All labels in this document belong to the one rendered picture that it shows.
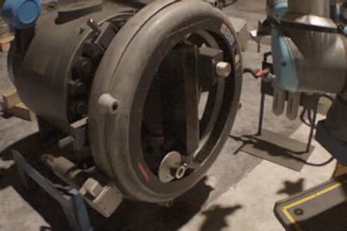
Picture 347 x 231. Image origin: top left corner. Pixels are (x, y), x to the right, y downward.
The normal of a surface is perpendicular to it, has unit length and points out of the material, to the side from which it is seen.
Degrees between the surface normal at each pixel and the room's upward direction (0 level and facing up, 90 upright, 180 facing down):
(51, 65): 61
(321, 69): 85
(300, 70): 91
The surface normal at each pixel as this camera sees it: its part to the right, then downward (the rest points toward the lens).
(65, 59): -0.51, -0.22
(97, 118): -0.58, 0.12
